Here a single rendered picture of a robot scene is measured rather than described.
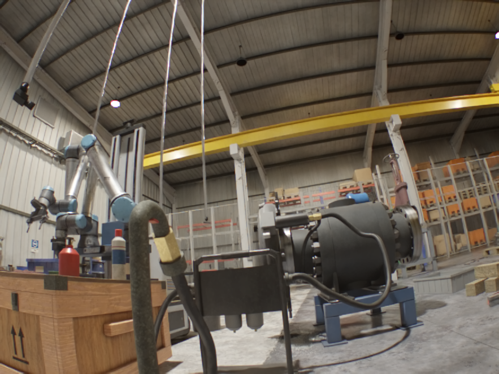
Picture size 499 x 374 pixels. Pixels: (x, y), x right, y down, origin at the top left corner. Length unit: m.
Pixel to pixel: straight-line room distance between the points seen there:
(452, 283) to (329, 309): 1.43
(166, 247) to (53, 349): 0.55
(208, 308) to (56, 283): 0.65
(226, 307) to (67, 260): 0.66
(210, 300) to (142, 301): 0.80
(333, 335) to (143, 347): 1.35
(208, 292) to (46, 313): 0.67
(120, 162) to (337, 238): 1.84
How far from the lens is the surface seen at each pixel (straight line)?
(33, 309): 0.99
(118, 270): 1.26
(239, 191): 9.99
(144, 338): 0.46
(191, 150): 11.05
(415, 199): 10.02
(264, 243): 1.68
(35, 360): 1.06
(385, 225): 1.88
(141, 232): 0.46
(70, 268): 1.04
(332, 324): 1.67
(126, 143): 2.55
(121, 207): 1.76
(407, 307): 1.79
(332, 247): 1.77
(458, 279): 2.81
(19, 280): 1.05
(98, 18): 10.02
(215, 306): 1.23
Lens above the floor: 0.44
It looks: 19 degrees up
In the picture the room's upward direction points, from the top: 6 degrees counter-clockwise
